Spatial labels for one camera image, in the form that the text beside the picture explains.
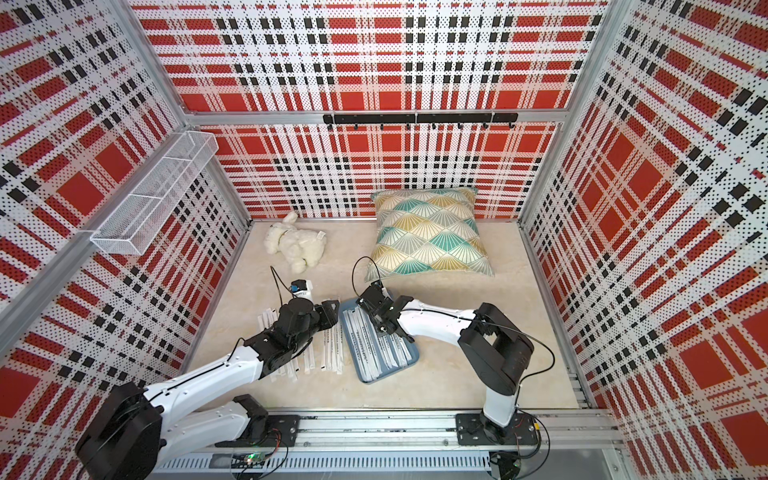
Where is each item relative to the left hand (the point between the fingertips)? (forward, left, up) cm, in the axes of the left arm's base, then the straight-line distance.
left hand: (337, 303), depth 86 cm
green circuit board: (-37, +16, -8) cm, 41 cm away
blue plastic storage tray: (-11, -17, -10) cm, 23 cm away
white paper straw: (-8, -7, -10) cm, 15 cm away
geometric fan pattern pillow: (+22, -27, +7) cm, 36 cm away
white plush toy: (+22, +16, -2) cm, 28 cm away
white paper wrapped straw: (-1, +25, -10) cm, 26 cm away
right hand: (-1, -17, -6) cm, 18 cm away
